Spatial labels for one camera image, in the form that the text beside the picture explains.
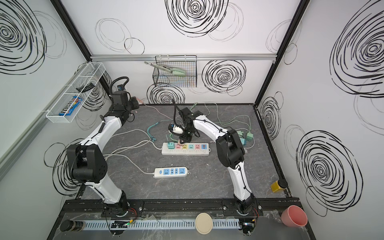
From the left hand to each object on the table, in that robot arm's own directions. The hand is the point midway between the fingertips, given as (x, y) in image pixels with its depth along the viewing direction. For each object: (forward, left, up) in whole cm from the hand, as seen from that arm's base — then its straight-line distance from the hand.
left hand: (134, 98), depth 89 cm
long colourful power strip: (-21, -33, -23) cm, 45 cm away
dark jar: (-62, +14, -14) cm, 65 cm away
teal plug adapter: (-21, -23, -19) cm, 36 cm away
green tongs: (+16, -23, +9) cm, 29 cm away
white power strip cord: (-28, +1, -25) cm, 38 cm away
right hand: (-16, -30, -18) cm, 38 cm away
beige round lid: (-59, -43, -18) cm, 75 cm away
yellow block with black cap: (-42, -80, -20) cm, 92 cm away
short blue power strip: (-36, -24, -22) cm, 49 cm away
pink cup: (-55, -81, -15) cm, 99 cm away
